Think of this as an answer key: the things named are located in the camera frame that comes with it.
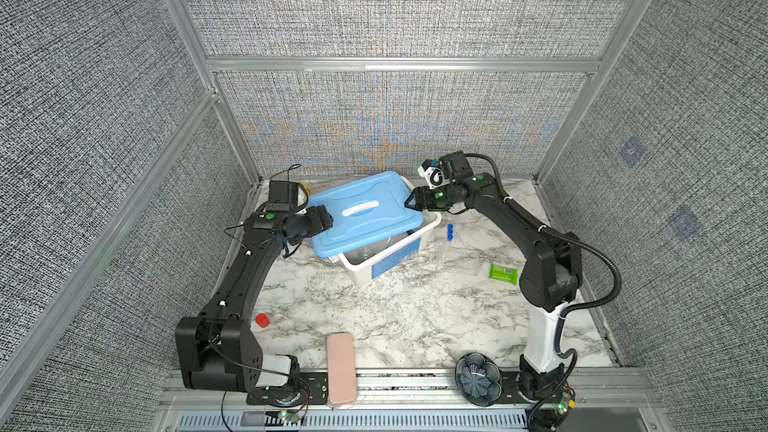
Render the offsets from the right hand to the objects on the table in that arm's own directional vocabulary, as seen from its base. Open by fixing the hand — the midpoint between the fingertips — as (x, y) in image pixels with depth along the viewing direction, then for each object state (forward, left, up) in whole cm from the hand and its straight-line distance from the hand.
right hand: (414, 202), depth 90 cm
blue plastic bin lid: (-5, +14, +1) cm, 15 cm away
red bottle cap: (-30, +43, -14) cm, 54 cm away
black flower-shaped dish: (-44, -14, -18) cm, 49 cm away
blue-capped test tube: (-10, -10, -2) cm, 14 cm away
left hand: (-9, +26, +2) cm, 28 cm away
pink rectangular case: (-42, +20, -16) cm, 49 cm away
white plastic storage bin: (-21, +15, -2) cm, 26 cm away
